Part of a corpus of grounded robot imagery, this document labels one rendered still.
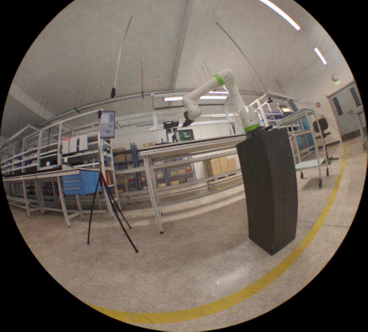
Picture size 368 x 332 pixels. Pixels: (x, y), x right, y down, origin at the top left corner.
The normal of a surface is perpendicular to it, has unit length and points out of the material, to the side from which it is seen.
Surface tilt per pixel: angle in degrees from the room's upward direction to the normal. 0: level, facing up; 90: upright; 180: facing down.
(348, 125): 90
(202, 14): 180
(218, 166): 90
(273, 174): 90
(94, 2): 180
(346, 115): 90
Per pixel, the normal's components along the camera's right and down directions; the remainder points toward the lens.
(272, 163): 0.07, -0.19
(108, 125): 0.59, -0.07
